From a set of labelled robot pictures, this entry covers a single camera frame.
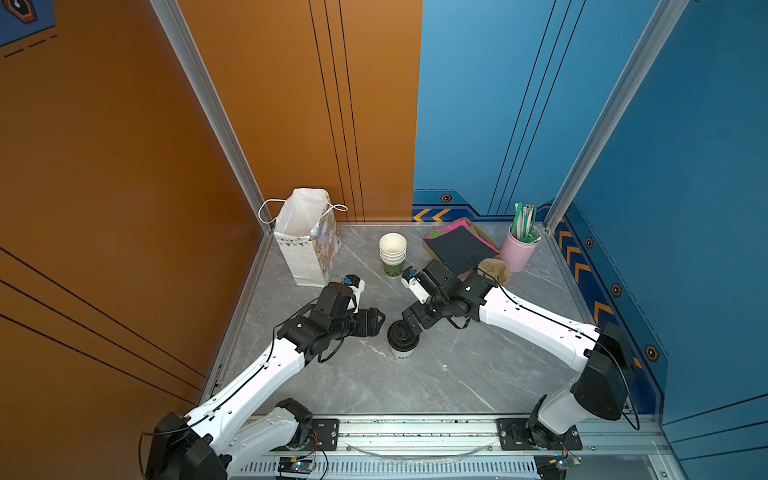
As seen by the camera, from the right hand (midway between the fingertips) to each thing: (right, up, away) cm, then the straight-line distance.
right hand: (414, 312), depth 80 cm
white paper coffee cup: (-3, -13, +3) cm, 13 cm away
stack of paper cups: (-6, +16, +13) cm, 21 cm away
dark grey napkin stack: (+18, +17, +26) cm, 36 cm away
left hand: (-11, 0, -1) cm, 11 cm away
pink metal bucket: (+35, +16, +19) cm, 43 cm away
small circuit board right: (+32, -34, -10) cm, 48 cm away
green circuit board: (-29, -35, -9) cm, 46 cm away
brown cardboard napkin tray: (+9, +15, +24) cm, 30 cm away
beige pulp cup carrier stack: (+29, +10, +22) cm, 38 cm away
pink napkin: (+18, +26, +36) cm, 48 cm away
